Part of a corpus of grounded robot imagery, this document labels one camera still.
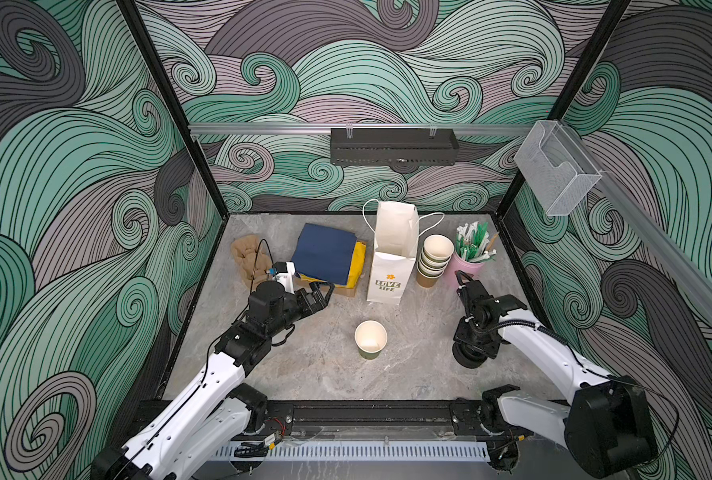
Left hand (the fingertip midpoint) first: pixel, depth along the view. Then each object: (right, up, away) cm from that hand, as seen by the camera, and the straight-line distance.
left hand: (326, 288), depth 74 cm
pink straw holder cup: (+39, +5, +15) cm, 42 cm away
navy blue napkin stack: (-3, +7, +29) cm, 30 cm away
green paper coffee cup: (+12, -15, +7) cm, 21 cm away
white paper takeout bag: (+23, +10, +29) cm, 38 cm away
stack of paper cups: (+31, +6, +11) cm, 33 cm away
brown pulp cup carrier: (-26, +6, +23) cm, 35 cm away
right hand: (+40, -17, +8) cm, 44 cm away
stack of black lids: (+38, -19, +4) cm, 43 cm away
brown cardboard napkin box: (+2, -4, +20) cm, 20 cm away
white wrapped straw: (+40, +15, +13) cm, 45 cm away
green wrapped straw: (+46, +14, +16) cm, 50 cm away
